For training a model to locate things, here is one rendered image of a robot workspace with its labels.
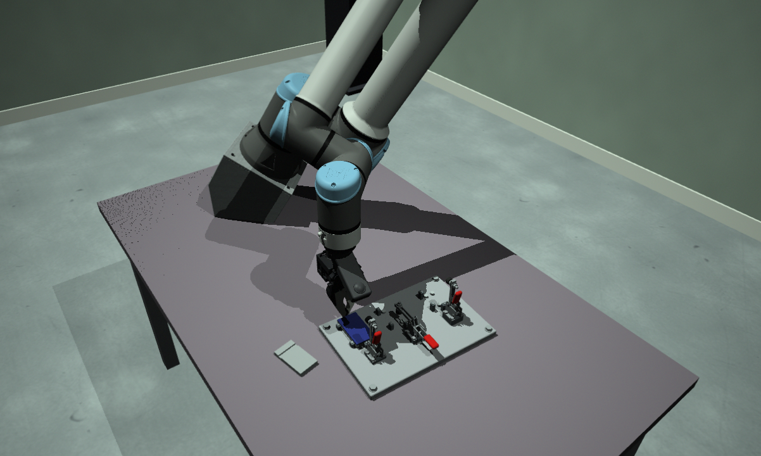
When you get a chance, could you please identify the blue flat blank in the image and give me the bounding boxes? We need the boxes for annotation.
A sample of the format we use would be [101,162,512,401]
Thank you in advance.
[337,312,370,347]

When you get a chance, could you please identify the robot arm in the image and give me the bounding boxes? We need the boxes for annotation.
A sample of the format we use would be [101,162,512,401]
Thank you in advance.
[240,0,478,250]

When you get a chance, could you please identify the toggle clamp with red handle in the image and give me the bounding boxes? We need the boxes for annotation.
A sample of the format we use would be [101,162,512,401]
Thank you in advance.
[394,301,439,350]

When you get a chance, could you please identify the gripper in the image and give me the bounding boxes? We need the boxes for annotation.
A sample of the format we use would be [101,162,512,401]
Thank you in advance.
[317,246,356,317]

